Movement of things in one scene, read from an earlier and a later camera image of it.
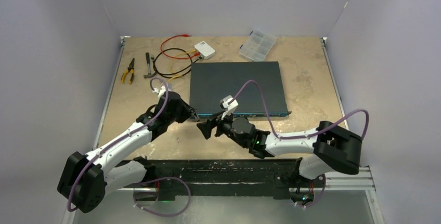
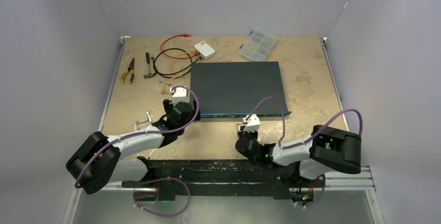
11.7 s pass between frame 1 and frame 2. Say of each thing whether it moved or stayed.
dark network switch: stayed
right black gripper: moved
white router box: stayed
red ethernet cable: stayed
